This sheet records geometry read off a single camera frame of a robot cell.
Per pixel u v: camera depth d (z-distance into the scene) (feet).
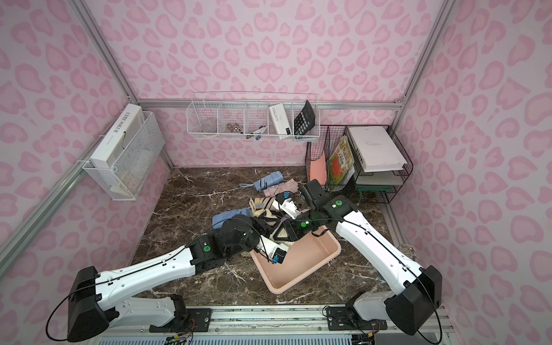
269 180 3.61
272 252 1.95
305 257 2.88
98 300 1.30
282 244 2.05
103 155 2.15
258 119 3.23
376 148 3.12
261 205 3.14
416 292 1.24
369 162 2.89
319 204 1.83
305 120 3.01
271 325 2.37
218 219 3.13
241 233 1.72
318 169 3.73
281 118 2.99
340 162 3.39
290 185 3.49
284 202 2.10
